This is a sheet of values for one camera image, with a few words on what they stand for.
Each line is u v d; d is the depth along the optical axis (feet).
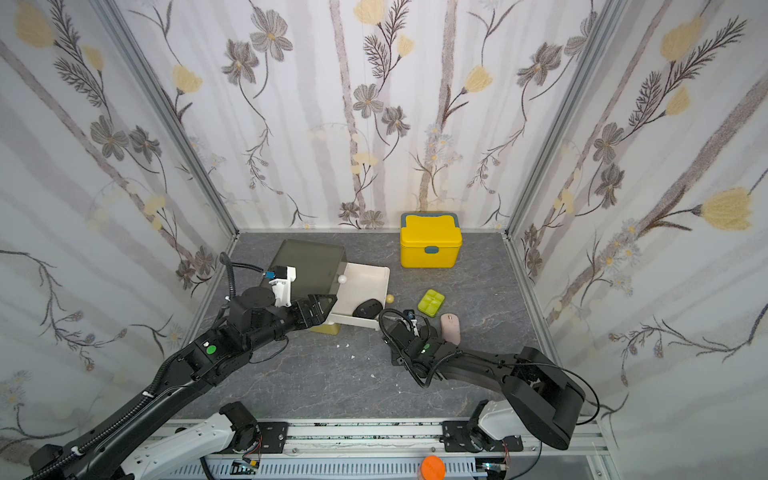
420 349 2.15
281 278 2.04
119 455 1.35
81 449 1.28
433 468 2.04
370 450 2.42
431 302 3.23
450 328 2.97
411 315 2.57
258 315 1.66
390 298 2.94
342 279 2.76
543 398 1.40
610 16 2.26
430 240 3.30
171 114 2.82
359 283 3.05
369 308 2.89
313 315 2.01
